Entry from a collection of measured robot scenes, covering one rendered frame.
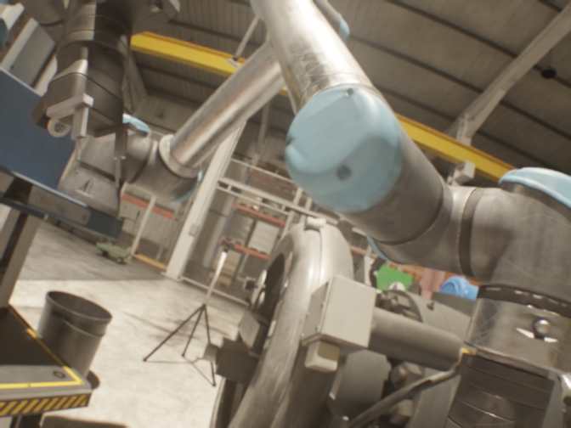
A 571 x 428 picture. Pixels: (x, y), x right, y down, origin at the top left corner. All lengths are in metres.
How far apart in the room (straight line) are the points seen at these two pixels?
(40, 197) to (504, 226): 0.85
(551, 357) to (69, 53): 0.48
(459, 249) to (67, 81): 0.38
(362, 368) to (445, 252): 0.60
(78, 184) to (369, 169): 0.82
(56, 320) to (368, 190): 1.42
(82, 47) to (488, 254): 0.41
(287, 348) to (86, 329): 1.05
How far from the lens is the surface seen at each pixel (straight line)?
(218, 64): 9.63
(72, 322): 1.53
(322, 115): 0.27
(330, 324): 0.54
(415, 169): 0.28
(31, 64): 1.11
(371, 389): 0.93
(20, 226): 1.10
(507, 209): 0.33
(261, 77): 0.83
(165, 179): 1.01
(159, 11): 0.39
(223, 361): 0.80
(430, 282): 5.48
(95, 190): 0.96
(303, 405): 0.65
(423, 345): 0.64
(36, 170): 1.04
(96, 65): 0.36
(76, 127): 0.31
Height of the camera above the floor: 0.79
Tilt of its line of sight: 11 degrees up
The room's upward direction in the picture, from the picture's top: 21 degrees clockwise
